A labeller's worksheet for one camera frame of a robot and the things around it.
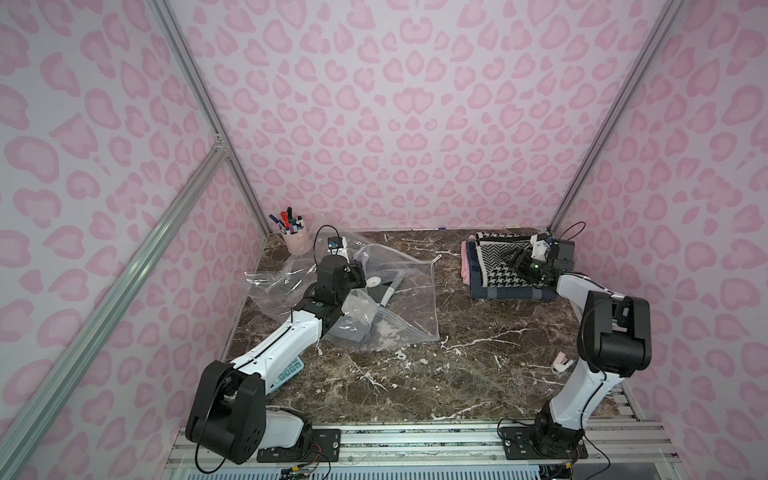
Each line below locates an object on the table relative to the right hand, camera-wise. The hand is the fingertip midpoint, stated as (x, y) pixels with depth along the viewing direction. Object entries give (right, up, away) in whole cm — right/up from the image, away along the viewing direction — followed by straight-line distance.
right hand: (505, 254), depth 97 cm
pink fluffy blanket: (-11, -3, +9) cm, 14 cm away
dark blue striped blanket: (-8, -12, +1) cm, 14 cm away
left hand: (-46, 0, -12) cm, 48 cm away
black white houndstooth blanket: (-2, +1, +4) cm, 5 cm away
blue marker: (-76, +12, +7) cm, 78 cm away
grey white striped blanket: (-46, -18, -13) cm, 51 cm away
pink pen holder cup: (-70, +4, +10) cm, 71 cm away
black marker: (-73, +15, +10) cm, 75 cm away
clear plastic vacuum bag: (-35, -17, +1) cm, 39 cm away
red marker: (-73, +12, +7) cm, 75 cm away
